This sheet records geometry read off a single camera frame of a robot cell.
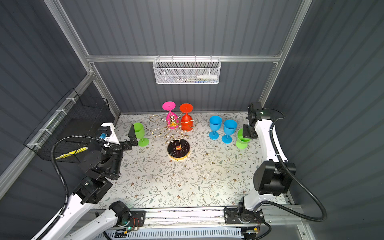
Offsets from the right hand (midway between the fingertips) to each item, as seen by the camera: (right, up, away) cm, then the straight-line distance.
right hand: (254, 136), depth 82 cm
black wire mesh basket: (-97, +11, -2) cm, 98 cm away
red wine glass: (-38, +9, +5) cm, 39 cm away
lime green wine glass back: (-7, -3, -1) cm, 8 cm away
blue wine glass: (-11, +4, +9) cm, 15 cm away
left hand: (-63, +5, -22) cm, 67 cm away
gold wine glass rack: (-44, -10, +15) cm, 47 cm away
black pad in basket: (-88, +5, -9) cm, 89 cm away
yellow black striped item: (-87, -6, -16) cm, 89 cm away
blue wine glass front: (-20, +8, +13) cm, 25 cm away
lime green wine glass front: (-68, +1, +12) cm, 69 cm away
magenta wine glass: (-45, +9, -6) cm, 46 cm away
